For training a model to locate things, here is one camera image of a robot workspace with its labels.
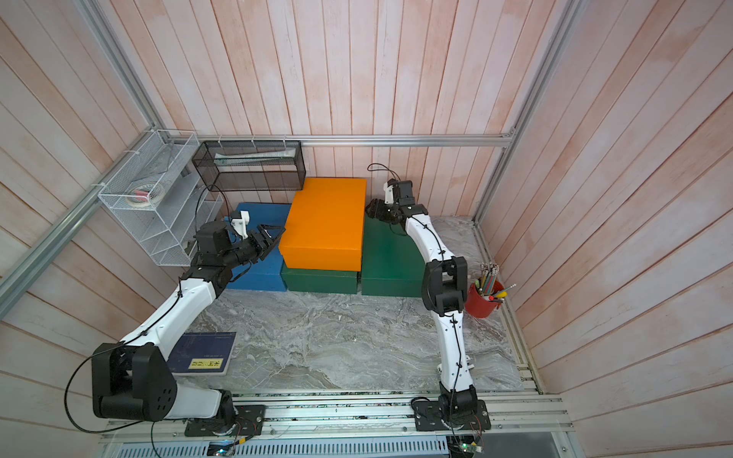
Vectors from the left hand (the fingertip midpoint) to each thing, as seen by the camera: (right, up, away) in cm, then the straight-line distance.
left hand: (284, 236), depth 81 cm
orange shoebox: (+11, +4, +5) cm, 13 cm away
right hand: (+26, +11, +21) cm, 35 cm away
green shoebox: (+9, -14, +10) cm, 19 cm away
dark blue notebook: (-24, -34, +1) cm, 42 cm away
